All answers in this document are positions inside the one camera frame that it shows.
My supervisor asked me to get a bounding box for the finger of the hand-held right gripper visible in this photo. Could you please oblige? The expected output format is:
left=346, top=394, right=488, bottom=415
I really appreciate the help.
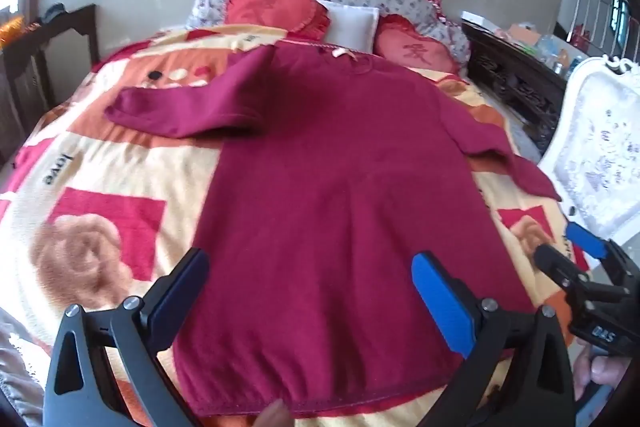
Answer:
left=534, top=245, right=592, bottom=304
left=566, top=222, right=640, bottom=293

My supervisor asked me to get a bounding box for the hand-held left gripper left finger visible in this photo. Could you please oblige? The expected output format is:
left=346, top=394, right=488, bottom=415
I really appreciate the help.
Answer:
left=44, top=248, right=210, bottom=427

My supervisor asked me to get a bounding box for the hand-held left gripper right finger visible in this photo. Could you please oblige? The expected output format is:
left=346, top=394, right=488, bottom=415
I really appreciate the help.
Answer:
left=411, top=251, right=576, bottom=427

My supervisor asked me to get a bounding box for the maroon sweater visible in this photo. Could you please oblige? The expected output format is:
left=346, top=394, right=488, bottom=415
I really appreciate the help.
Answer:
left=104, top=41, right=563, bottom=238

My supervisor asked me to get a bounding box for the person's right hand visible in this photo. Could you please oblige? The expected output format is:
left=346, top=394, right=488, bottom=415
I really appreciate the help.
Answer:
left=572, top=341, right=635, bottom=408

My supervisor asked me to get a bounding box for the person's left hand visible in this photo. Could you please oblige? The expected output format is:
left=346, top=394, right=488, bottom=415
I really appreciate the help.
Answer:
left=255, top=399, right=292, bottom=427

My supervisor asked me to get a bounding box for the white ornate chair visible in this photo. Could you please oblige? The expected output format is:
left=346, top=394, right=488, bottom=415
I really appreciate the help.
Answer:
left=537, top=56, right=640, bottom=268

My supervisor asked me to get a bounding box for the printed blanket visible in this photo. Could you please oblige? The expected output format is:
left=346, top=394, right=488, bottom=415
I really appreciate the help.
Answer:
left=0, top=24, right=601, bottom=427

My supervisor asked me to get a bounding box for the dark carved wooden cabinet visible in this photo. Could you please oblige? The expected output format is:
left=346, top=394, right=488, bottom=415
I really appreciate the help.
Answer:
left=460, top=21, right=568, bottom=152

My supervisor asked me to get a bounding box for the grey satin cloth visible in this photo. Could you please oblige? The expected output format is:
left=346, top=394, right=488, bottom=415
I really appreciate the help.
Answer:
left=0, top=307, right=51, bottom=427

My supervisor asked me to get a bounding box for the group of plastic bottles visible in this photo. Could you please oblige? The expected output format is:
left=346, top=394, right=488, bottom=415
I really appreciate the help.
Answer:
left=537, top=34, right=586, bottom=74

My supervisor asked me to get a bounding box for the cardboard box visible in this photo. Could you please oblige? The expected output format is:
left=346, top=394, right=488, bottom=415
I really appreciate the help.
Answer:
left=507, top=23, right=542, bottom=46

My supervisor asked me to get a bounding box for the metal railing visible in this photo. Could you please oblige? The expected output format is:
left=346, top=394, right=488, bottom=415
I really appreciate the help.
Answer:
left=570, top=0, right=627, bottom=44

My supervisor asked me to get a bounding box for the white flat box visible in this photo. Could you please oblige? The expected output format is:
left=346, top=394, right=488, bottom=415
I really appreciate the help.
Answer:
left=460, top=11, right=496, bottom=28

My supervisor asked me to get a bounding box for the red heart pillow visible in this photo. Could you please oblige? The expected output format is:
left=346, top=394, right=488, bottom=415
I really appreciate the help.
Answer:
left=374, top=14, right=461, bottom=72
left=225, top=0, right=332, bottom=42

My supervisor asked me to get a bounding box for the dark wooden table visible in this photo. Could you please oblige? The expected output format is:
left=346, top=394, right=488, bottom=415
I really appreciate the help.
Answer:
left=0, top=4, right=98, bottom=158

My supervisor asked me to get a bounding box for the red patterned cloth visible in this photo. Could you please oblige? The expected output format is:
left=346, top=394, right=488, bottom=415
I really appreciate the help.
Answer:
left=425, top=0, right=451, bottom=24

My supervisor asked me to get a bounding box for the white pillow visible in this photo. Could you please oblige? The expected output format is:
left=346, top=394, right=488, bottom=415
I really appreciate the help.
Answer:
left=317, top=0, right=381, bottom=52

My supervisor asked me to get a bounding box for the orange box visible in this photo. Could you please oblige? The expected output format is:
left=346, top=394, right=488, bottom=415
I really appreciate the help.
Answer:
left=0, top=14, right=26, bottom=46

